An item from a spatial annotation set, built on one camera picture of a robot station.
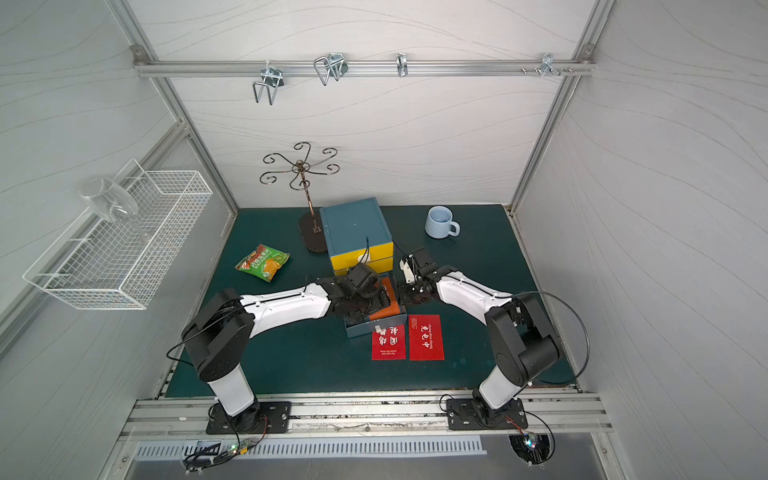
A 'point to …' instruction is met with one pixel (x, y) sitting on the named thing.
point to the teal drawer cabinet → (357, 233)
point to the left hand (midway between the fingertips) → (384, 307)
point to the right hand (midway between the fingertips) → (401, 294)
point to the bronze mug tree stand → (310, 224)
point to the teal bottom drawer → (394, 317)
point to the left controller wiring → (209, 457)
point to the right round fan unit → (533, 448)
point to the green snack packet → (263, 262)
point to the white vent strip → (180, 452)
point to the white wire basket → (112, 257)
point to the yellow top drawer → (348, 260)
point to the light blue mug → (439, 221)
